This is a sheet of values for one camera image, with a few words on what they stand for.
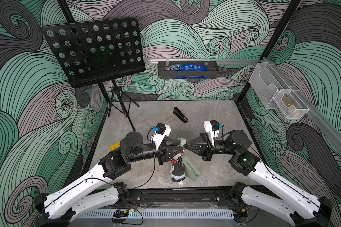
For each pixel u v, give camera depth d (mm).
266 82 789
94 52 646
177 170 608
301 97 659
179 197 746
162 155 476
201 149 519
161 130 466
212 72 942
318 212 382
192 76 895
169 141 545
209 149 505
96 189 443
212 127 482
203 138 531
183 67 925
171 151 490
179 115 1080
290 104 658
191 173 608
